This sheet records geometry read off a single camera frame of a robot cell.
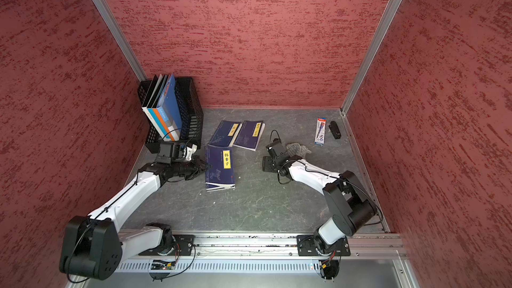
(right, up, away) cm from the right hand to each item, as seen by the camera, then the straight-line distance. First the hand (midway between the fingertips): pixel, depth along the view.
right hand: (268, 167), depth 91 cm
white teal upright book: (-50, +26, -11) cm, 57 cm away
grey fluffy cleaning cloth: (+13, +8, +6) cm, 17 cm away
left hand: (-25, +1, -9) cm, 27 cm away
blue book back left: (-23, +15, +15) cm, 31 cm away
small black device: (+37, +17, +16) cm, 44 cm away
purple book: (-10, +15, +16) cm, 24 cm away
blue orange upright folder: (-44, +27, -7) cm, 52 cm away
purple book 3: (-21, -5, -11) cm, 24 cm away
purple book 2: (-21, -2, -8) cm, 22 cm away
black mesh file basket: (-46, +28, +24) cm, 59 cm away
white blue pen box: (+30, +16, +18) cm, 38 cm away
